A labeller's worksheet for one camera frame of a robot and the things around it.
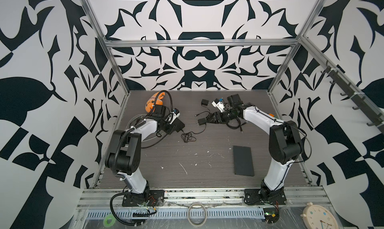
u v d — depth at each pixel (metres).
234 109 0.74
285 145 0.50
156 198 0.73
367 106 0.55
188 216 0.70
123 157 0.47
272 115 1.05
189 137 0.95
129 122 1.01
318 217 0.68
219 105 0.85
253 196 0.75
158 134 0.81
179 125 1.01
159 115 0.76
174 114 0.85
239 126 0.99
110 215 0.67
